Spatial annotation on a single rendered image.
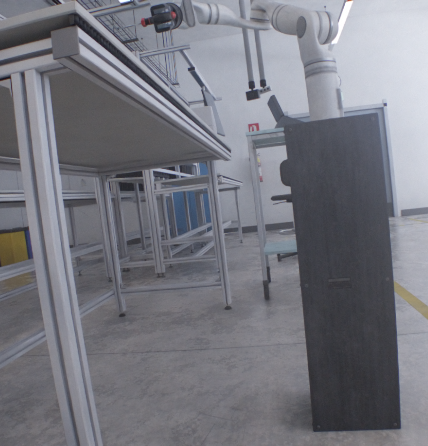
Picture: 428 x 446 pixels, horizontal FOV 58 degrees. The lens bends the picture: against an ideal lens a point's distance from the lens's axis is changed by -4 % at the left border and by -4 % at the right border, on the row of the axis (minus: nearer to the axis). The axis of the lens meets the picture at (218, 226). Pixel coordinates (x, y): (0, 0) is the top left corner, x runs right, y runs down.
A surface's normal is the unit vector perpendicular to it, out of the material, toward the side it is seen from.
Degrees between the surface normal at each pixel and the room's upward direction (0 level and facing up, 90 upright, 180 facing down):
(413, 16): 90
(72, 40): 90
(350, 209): 90
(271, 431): 0
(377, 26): 90
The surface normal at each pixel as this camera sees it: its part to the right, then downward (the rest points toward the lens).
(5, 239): -0.15, 0.08
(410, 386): -0.11, -0.99
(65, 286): 0.98, -0.11
